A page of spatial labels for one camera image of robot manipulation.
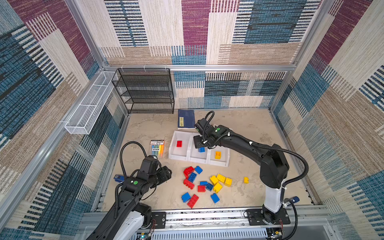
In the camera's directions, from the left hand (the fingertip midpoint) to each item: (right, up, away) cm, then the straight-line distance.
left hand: (168, 171), depth 80 cm
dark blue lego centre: (+22, -10, +4) cm, 24 cm away
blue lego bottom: (+25, -14, 0) cm, 28 cm away
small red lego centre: (+18, -11, +4) cm, 21 cm away
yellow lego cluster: (+25, -6, +4) cm, 26 cm away
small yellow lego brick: (+43, -6, +5) cm, 44 cm away
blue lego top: (+16, -2, +10) cm, 19 cm away
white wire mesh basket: (-55, +27, +12) cm, 62 cm away
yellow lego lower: (+26, -9, +2) cm, 28 cm away
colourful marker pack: (-10, +10, +19) cm, 24 cm away
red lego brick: (+4, +12, +20) cm, 23 cm away
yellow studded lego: (+29, -5, +5) cm, 30 cm away
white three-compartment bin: (+6, +10, +20) cm, 23 cm away
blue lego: (+19, +10, +13) cm, 24 cm away
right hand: (+17, +14, +8) cm, 24 cm away
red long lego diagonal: (+11, -8, +3) cm, 13 cm away
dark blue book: (+8, +29, +33) cm, 45 cm away
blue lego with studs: (+13, -5, +7) cm, 16 cm away
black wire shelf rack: (-22, +50, +31) cm, 63 cm away
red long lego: (+10, -1, +6) cm, 12 cm away
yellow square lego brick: (+28, +6, +12) cm, 31 cm away
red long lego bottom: (+13, -15, -2) cm, 20 cm away
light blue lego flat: (+19, -8, +5) cm, 21 cm away
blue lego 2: (+9, -13, -2) cm, 16 cm away
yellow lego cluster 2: (+32, -6, +2) cm, 33 cm away
